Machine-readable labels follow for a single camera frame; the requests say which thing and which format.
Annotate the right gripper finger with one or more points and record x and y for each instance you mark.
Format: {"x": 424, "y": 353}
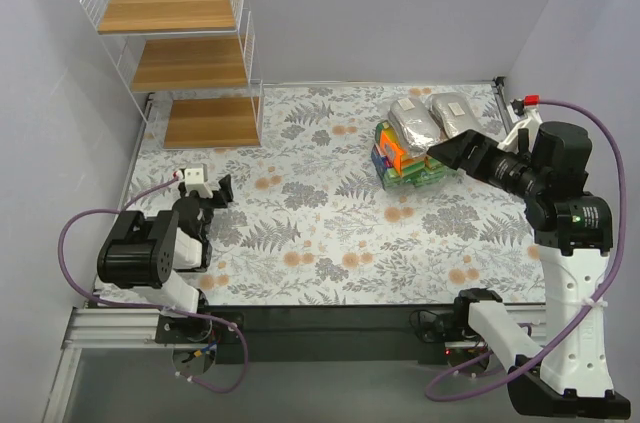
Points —
{"x": 478, "y": 148}
{"x": 456, "y": 153}

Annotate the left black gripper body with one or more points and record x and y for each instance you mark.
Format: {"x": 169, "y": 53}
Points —
{"x": 213, "y": 197}

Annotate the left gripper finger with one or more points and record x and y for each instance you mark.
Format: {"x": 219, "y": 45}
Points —
{"x": 225, "y": 184}
{"x": 219, "y": 199}

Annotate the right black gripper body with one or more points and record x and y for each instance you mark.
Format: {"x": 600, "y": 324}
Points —
{"x": 482, "y": 157}

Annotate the silver mesh scrubber pack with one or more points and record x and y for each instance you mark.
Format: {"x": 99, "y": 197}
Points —
{"x": 415, "y": 128}

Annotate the orange green sponge pack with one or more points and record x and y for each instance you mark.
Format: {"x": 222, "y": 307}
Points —
{"x": 389, "y": 144}

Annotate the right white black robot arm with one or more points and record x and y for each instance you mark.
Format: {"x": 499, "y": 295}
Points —
{"x": 573, "y": 230}

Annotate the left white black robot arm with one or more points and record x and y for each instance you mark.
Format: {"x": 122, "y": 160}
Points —
{"x": 150, "y": 255}

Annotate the blue label green sponges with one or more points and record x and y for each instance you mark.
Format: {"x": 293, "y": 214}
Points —
{"x": 379, "y": 159}

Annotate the blue label sponge pack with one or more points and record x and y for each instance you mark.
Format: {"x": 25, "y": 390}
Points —
{"x": 434, "y": 171}

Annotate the orange box sponge pack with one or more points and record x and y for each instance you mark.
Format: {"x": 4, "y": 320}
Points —
{"x": 391, "y": 177}

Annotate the floral patterned table mat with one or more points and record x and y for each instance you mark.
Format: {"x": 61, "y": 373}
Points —
{"x": 312, "y": 224}

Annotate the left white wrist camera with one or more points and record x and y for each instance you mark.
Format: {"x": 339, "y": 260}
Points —
{"x": 194, "y": 178}

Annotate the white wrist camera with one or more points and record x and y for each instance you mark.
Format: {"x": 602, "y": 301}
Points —
{"x": 194, "y": 178}
{"x": 520, "y": 125}

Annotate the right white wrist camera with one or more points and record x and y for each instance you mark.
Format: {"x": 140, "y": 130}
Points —
{"x": 520, "y": 125}

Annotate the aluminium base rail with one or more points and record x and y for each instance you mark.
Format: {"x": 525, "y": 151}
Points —
{"x": 102, "y": 327}

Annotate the white wire wooden shelf unit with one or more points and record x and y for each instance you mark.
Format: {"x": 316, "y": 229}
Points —
{"x": 190, "y": 66}

